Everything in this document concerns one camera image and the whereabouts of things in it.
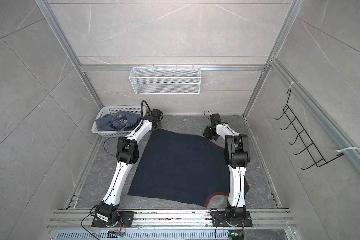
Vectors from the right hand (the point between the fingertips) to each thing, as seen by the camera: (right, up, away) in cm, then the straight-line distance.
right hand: (206, 133), depth 108 cm
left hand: (-38, +8, +5) cm, 39 cm away
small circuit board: (-50, -47, -37) cm, 78 cm away
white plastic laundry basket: (-76, +18, +4) cm, 79 cm away
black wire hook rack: (+38, -8, -48) cm, 62 cm away
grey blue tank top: (-64, +9, 0) cm, 65 cm away
